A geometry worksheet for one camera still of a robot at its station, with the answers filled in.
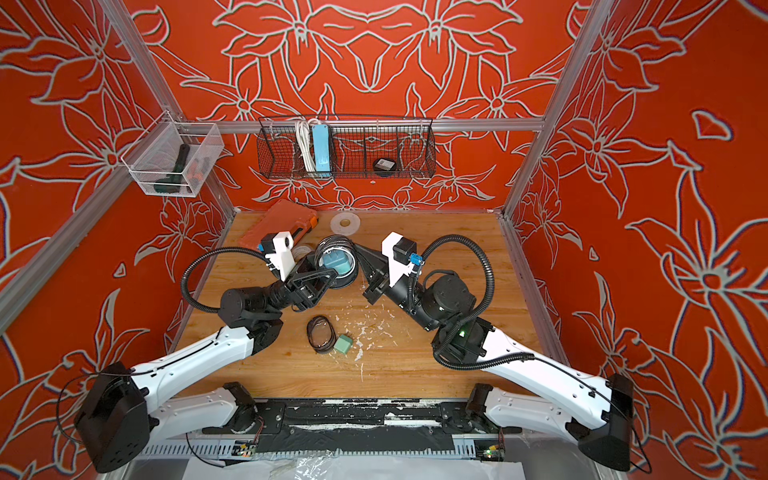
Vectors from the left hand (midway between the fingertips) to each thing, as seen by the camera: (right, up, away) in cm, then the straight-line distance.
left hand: (337, 271), depth 52 cm
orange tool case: (-30, +14, +59) cm, 68 cm away
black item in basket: (+9, +30, +43) cm, 53 cm away
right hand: (+2, +4, 0) cm, 5 cm away
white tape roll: (-6, +12, +63) cm, 64 cm away
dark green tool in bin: (-49, +22, +29) cm, 61 cm away
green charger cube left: (-3, -24, +31) cm, 40 cm away
